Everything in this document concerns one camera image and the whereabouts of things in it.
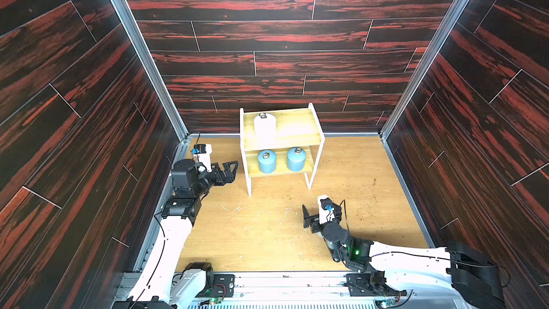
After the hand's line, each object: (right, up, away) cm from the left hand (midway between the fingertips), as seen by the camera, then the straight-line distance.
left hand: (229, 163), depth 76 cm
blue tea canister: (+14, +1, +5) cm, 14 cm away
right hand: (+33, -15, +4) cm, 37 cm away
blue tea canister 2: (+25, +1, +7) cm, 26 cm away
